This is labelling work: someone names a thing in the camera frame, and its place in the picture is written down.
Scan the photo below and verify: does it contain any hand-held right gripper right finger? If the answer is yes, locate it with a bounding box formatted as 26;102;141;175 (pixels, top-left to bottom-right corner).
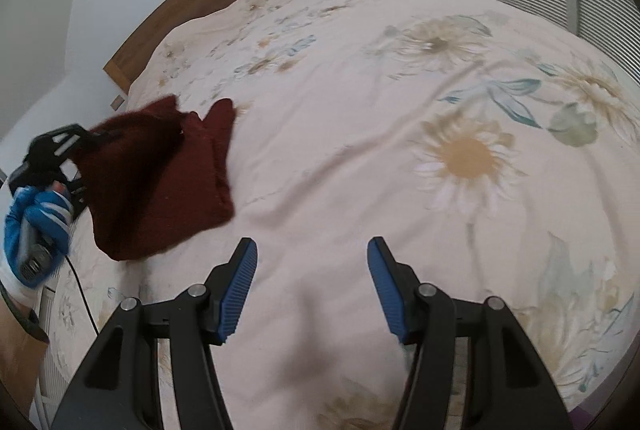
367;237;573;430

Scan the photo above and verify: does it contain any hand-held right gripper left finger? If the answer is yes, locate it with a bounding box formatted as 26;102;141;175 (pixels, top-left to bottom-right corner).
50;238;258;430

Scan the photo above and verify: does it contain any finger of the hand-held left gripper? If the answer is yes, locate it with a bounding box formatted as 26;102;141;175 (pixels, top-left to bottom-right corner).
37;124;103;161

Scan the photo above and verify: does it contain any dark red knit sweater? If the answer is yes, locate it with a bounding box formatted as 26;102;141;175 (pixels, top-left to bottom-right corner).
75;94;238;261

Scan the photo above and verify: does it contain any person's left hand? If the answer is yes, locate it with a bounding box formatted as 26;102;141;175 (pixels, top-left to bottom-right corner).
4;189;76;288

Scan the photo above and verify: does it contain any floral pink blanket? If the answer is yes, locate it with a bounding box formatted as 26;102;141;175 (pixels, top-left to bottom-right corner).
47;0;640;430

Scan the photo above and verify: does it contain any white slatted low cabinet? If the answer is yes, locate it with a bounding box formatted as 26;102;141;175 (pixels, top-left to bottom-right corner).
30;277;78;430

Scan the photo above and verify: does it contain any black cable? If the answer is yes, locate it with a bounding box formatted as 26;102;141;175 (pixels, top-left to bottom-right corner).
64;252;101;338

